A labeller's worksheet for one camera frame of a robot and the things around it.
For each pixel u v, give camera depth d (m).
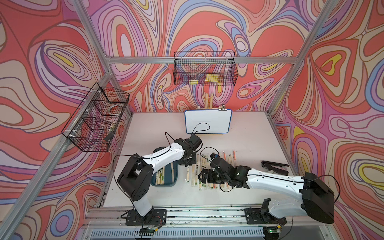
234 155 0.96
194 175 0.87
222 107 0.86
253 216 0.73
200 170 0.75
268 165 0.89
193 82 0.82
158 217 0.72
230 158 0.95
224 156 0.96
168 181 0.84
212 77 0.90
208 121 0.92
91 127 0.73
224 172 0.61
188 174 0.82
